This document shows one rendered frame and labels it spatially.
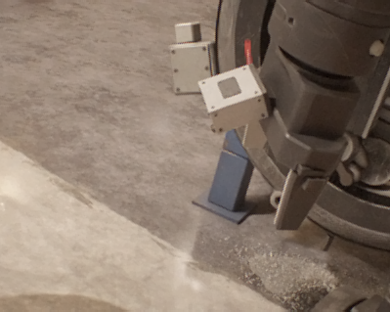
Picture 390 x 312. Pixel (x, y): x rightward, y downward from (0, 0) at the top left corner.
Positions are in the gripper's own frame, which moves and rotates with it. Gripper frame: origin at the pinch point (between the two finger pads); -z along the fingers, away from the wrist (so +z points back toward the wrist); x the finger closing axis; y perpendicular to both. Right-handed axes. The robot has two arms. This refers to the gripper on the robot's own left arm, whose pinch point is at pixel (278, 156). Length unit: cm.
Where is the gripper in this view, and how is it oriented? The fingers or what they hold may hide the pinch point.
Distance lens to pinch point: 50.6
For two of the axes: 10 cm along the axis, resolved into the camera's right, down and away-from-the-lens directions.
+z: 2.5, -7.6, -6.0
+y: -9.5, -0.6, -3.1
